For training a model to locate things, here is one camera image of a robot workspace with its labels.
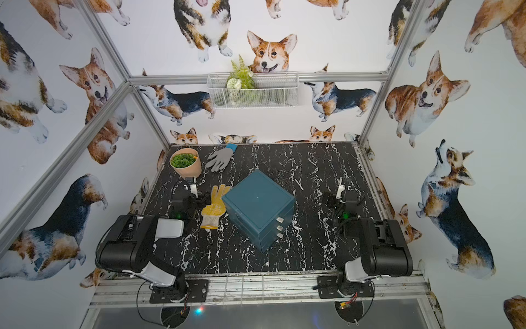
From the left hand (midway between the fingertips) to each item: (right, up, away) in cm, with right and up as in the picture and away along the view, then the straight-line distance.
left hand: (200, 184), depth 95 cm
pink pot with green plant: (-8, +11, +3) cm, 14 cm away
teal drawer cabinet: (+30, -6, -24) cm, 39 cm away
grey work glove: (+5, +12, +17) cm, 21 cm away
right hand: (+62, -1, -2) cm, 62 cm away
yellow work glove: (+6, -13, -2) cm, 14 cm away
